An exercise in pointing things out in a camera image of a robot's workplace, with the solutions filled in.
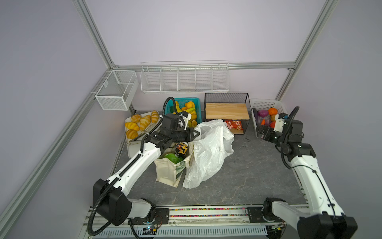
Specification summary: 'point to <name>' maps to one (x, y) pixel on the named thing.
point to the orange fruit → (190, 104)
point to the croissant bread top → (136, 118)
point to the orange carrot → (263, 122)
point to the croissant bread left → (132, 125)
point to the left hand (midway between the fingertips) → (199, 135)
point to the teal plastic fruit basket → (181, 102)
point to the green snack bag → (173, 158)
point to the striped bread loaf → (144, 122)
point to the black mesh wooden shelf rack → (234, 108)
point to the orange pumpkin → (272, 111)
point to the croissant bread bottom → (132, 134)
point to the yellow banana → (190, 110)
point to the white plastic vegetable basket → (266, 104)
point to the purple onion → (263, 113)
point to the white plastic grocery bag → (213, 144)
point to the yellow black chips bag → (181, 149)
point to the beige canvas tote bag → (170, 173)
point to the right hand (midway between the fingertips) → (265, 131)
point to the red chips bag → (236, 124)
